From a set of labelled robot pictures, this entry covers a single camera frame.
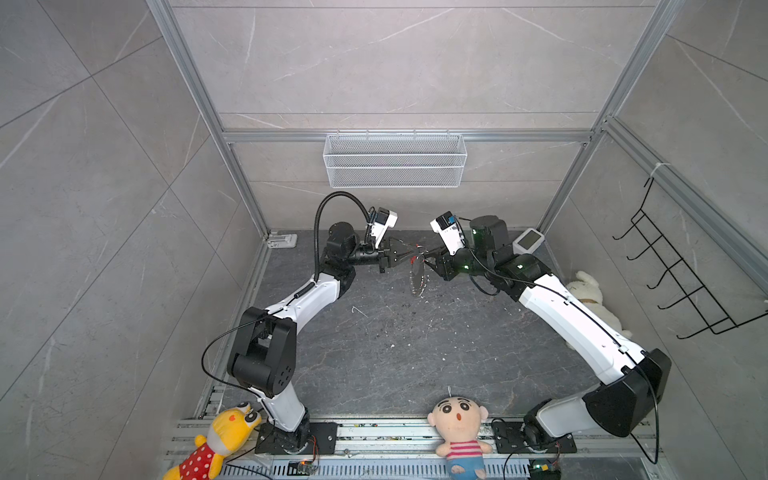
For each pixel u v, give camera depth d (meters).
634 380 0.39
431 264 0.71
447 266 0.64
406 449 0.73
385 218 0.66
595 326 0.45
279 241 1.15
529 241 1.11
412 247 0.71
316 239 0.63
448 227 0.63
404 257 0.72
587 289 0.92
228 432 0.70
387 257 0.68
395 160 1.00
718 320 0.58
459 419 0.69
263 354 0.46
